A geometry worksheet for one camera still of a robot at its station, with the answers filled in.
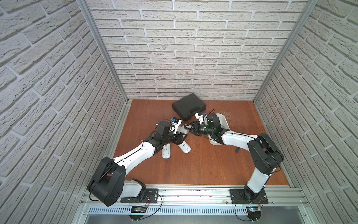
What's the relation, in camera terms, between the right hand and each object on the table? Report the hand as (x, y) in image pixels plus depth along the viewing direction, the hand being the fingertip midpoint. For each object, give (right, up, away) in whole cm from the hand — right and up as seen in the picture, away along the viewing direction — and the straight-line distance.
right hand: (186, 127), depth 85 cm
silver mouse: (-3, -1, 0) cm, 4 cm away
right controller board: (+35, -43, -14) cm, 57 cm away
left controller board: (-26, -42, -15) cm, 52 cm away
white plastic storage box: (+29, +1, +18) cm, 34 cm away
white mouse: (-1, -13, +5) cm, 14 cm away
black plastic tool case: (+1, +15, +26) cm, 30 cm away
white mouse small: (-13, -15, +4) cm, 21 cm away
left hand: (-1, -3, -1) cm, 3 cm away
